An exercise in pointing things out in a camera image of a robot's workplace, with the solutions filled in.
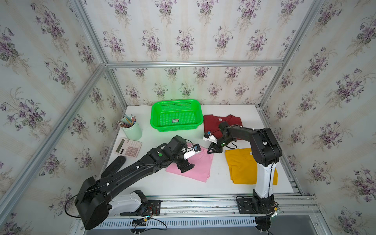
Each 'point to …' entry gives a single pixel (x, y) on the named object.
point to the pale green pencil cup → (130, 128)
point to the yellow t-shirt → (243, 166)
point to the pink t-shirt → (202, 161)
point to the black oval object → (114, 166)
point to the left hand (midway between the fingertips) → (192, 157)
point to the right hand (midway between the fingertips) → (210, 150)
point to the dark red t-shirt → (211, 122)
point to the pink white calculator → (128, 147)
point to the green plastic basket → (176, 115)
